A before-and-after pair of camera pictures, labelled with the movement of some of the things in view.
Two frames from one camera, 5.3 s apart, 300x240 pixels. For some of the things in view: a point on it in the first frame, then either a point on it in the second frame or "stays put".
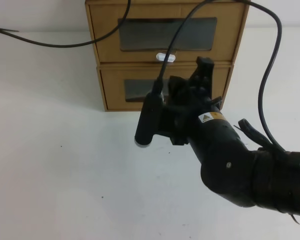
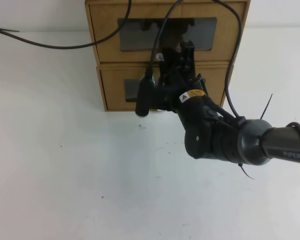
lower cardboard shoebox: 124,86 stays put
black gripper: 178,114 to 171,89
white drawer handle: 161,56 stays put
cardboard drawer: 213,31 stays put
